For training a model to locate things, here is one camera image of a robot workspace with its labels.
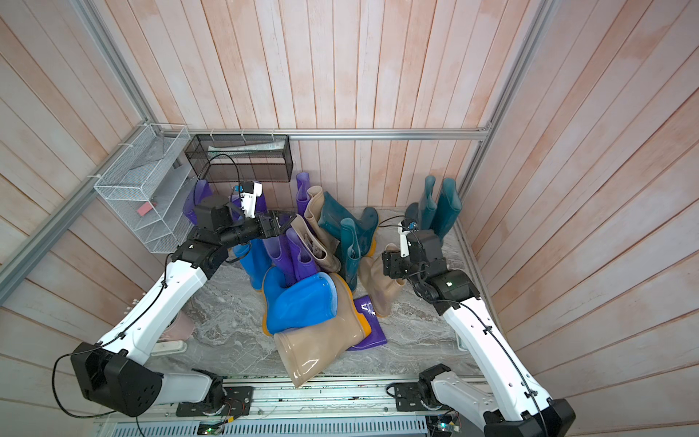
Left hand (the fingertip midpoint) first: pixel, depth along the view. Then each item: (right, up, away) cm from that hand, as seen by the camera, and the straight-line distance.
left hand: (289, 219), depth 72 cm
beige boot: (+25, -19, +1) cm, 32 cm away
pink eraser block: (-47, +4, +10) cm, 48 cm away
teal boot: (+10, +2, +20) cm, 23 cm away
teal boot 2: (+48, +4, +14) cm, 50 cm away
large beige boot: (+5, -36, -2) cm, 36 cm away
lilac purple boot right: (+3, -10, +2) cm, 11 cm away
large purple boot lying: (+26, -38, +17) cm, 49 cm away
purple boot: (-34, +10, +18) cm, 40 cm away
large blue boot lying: (+4, -23, +4) cm, 24 cm away
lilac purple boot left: (-3, -9, +1) cm, 10 cm away
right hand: (+29, -9, +2) cm, 30 cm away
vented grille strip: (+2, -55, -2) cm, 55 cm away
